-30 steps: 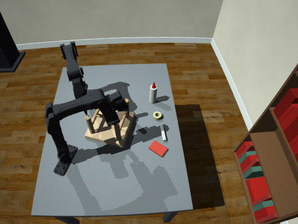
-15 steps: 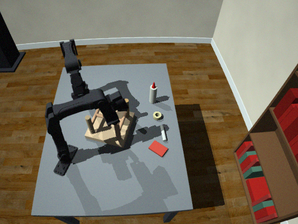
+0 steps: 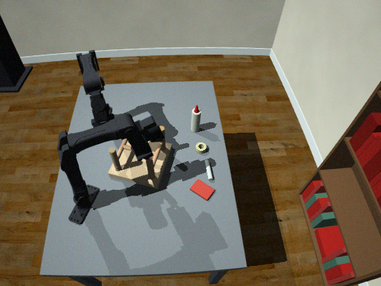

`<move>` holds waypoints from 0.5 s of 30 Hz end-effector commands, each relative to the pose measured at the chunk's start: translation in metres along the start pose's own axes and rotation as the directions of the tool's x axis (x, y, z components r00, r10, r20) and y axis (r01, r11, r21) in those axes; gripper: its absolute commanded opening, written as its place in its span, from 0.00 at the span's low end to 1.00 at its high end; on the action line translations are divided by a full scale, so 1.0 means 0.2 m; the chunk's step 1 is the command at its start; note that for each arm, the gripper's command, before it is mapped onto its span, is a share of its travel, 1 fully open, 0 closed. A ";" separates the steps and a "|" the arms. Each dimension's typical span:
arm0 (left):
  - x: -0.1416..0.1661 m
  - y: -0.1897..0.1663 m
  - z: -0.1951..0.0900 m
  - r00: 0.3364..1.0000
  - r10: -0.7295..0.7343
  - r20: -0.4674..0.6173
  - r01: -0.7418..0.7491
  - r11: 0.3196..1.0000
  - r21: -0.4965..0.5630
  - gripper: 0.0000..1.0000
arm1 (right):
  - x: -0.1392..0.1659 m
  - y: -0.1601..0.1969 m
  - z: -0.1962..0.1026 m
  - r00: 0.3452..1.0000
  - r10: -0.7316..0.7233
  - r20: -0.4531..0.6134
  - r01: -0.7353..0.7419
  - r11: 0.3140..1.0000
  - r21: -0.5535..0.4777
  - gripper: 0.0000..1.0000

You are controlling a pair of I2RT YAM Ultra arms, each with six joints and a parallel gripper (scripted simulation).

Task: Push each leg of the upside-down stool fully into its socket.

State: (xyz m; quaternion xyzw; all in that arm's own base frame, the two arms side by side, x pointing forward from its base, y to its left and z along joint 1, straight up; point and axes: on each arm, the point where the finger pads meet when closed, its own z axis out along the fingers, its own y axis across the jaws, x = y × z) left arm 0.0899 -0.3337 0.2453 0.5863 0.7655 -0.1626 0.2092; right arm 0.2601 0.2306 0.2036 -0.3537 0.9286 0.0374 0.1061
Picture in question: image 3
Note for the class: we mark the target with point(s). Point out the beige roll of masking tape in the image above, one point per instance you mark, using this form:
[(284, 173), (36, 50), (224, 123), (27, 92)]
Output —
[(201, 145)]

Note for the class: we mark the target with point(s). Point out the tan wooden stool seat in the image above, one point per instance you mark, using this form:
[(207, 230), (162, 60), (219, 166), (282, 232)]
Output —
[(136, 171)]

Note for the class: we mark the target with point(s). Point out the red flat block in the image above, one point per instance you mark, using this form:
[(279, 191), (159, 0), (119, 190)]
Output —
[(201, 189)]

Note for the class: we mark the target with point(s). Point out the brown wooden stool legs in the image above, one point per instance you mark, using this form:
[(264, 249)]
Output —
[(150, 163)]

